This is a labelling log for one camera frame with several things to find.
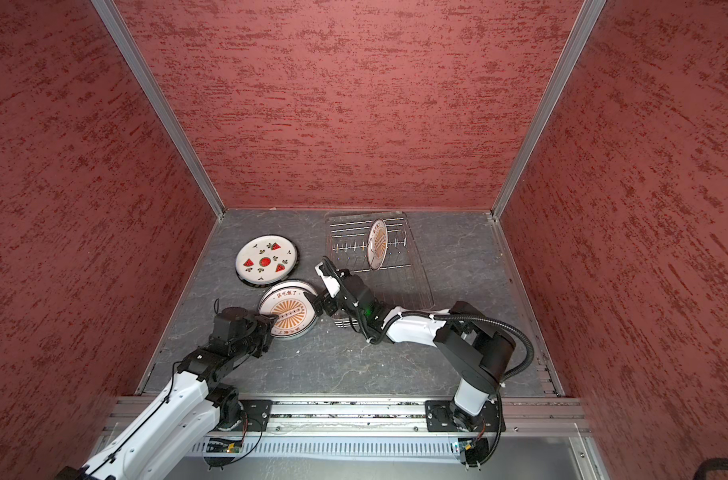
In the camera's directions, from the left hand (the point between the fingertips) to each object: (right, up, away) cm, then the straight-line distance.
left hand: (281, 326), depth 84 cm
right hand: (+11, +11, -1) cm, 15 cm away
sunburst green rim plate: (+28, +23, +16) cm, 40 cm away
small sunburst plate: (+3, +2, +5) cm, 7 cm away
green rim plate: (-1, +6, +8) cm, 10 cm away
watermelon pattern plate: (-11, +18, +19) cm, 28 cm away
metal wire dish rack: (+36, +10, +14) cm, 40 cm away
